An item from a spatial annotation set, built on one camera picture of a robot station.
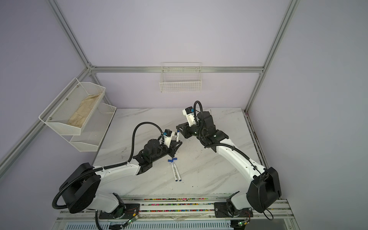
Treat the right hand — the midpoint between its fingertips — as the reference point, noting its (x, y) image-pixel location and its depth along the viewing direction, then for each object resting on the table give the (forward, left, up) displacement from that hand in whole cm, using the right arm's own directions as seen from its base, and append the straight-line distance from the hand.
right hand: (177, 126), depth 74 cm
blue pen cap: (-5, +4, -29) cm, 29 cm away
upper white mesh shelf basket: (+8, +62, +2) cm, 63 cm away
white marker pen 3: (-18, -1, -28) cm, 33 cm away
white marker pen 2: (-14, +3, -27) cm, 31 cm away
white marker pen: (-3, 0, -5) cm, 6 cm away
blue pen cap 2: (-6, +7, -28) cm, 30 cm away
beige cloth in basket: (+2, +53, +3) cm, 53 cm away
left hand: (-3, -1, -11) cm, 12 cm away
